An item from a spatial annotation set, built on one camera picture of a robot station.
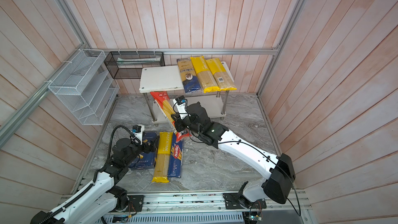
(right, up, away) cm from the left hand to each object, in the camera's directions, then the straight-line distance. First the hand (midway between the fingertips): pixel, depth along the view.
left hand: (152, 137), depth 81 cm
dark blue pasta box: (-4, -13, 0) cm, 13 cm away
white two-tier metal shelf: (+8, +32, 0) cm, 33 cm away
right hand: (+12, +12, -11) cm, 20 cm away
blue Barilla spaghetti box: (+12, -13, +3) cm, 18 cm away
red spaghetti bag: (+8, +20, -9) cm, 23 cm away
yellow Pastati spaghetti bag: (+5, -16, +1) cm, 17 cm away
